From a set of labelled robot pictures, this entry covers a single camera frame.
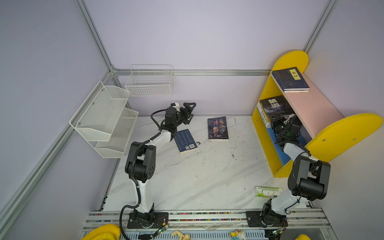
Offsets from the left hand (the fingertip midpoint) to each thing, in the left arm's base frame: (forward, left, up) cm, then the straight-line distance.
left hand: (195, 107), depth 88 cm
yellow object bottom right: (-62, -49, -23) cm, 82 cm away
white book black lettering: (+3, -46, -9) cm, 47 cm away
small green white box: (-42, -40, -22) cm, 62 cm away
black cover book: (+4, -51, -2) cm, 52 cm away
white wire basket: (+19, +28, +7) cm, 34 cm away
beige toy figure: (-62, +6, -25) cm, 67 cm away
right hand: (-4, -45, -1) cm, 45 cm away
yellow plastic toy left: (-60, +39, -22) cm, 75 cm away
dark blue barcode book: (-6, +7, -26) cm, 28 cm away
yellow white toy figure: (-61, -20, -23) cm, 68 cm away
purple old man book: (+5, -17, -25) cm, 31 cm away
